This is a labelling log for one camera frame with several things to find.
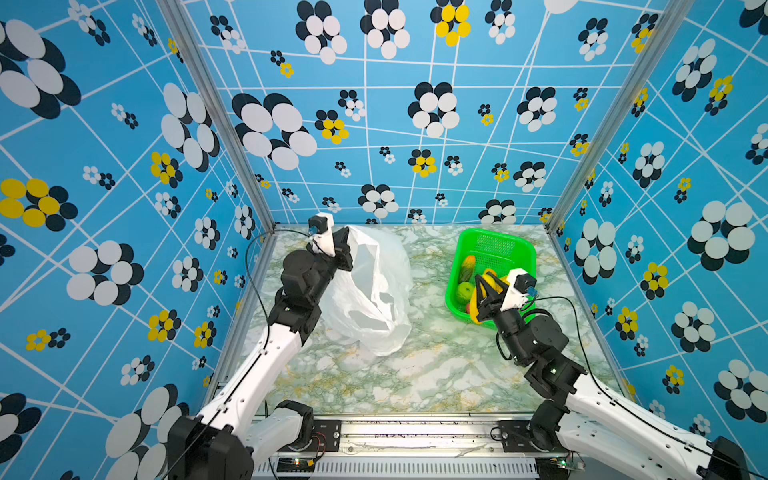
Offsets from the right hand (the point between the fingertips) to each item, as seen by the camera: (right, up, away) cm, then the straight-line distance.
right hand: (485, 277), depth 69 cm
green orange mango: (+4, 0, +32) cm, 33 cm away
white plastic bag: (-27, -6, -1) cm, 28 cm away
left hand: (-33, +12, +1) cm, 35 cm away
